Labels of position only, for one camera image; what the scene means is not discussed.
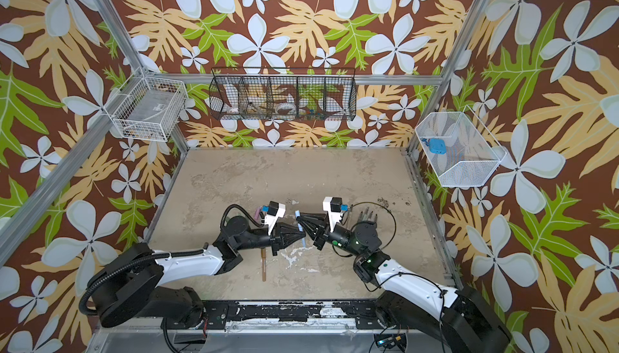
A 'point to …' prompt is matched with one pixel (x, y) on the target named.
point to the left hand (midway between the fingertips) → (303, 231)
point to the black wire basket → (279, 93)
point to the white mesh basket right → (458, 147)
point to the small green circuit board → (388, 340)
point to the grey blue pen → (300, 228)
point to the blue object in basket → (436, 146)
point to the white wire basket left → (147, 109)
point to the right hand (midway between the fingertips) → (298, 221)
